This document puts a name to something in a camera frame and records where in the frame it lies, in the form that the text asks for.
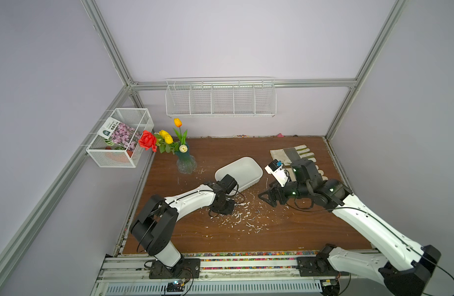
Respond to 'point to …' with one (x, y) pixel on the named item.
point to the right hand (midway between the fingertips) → (265, 189)
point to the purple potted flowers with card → (118, 135)
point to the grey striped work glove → (289, 155)
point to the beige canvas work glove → (325, 178)
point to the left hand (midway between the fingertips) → (227, 212)
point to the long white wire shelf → (221, 97)
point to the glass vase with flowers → (185, 163)
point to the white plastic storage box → (246, 171)
